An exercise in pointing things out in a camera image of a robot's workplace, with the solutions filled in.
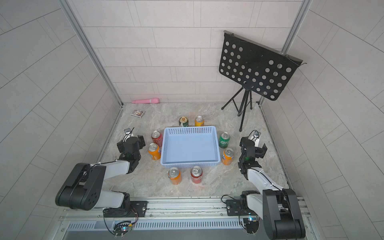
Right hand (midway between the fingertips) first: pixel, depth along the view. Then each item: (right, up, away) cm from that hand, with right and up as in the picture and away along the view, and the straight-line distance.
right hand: (254, 137), depth 87 cm
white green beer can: (-43, +9, +7) cm, 44 cm away
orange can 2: (-44, -16, -14) cm, 50 cm away
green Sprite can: (-18, -1, 0) cm, 18 cm away
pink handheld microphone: (-70, +25, +29) cm, 79 cm away
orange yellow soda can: (-33, +9, +7) cm, 35 cm away
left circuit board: (-68, -39, -18) cm, 81 cm away
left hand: (-73, +1, +4) cm, 73 cm away
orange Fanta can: (-17, -8, -8) cm, 21 cm away
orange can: (-57, -6, -6) cm, 58 cm away
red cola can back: (-57, 0, 0) cm, 57 cm away
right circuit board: (-9, -36, -20) cm, 42 cm away
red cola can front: (-34, -16, -14) cm, 40 cm away
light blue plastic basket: (-41, -7, +7) cm, 42 cm away
